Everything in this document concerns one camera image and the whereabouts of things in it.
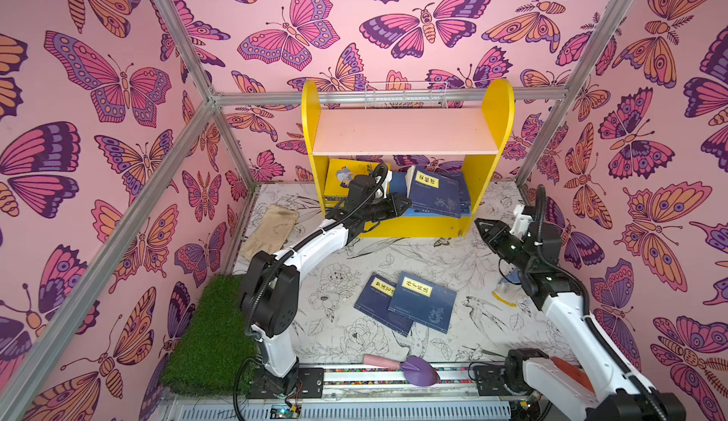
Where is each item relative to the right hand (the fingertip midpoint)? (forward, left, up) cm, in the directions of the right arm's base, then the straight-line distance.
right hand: (480, 218), depth 77 cm
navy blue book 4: (-14, +29, -25) cm, 41 cm away
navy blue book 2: (+16, -1, -8) cm, 18 cm away
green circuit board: (-41, +53, -27) cm, 72 cm away
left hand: (+6, +17, +1) cm, 18 cm away
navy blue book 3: (-14, +14, -23) cm, 31 cm away
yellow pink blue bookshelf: (+19, +20, -1) cm, 27 cm away
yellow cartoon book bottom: (+22, +40, -3) cm, 46 cm away
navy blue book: (+12, +11, -3) cm, 17 cm away
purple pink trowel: (-32, +18, -24) cm, 44 cm away
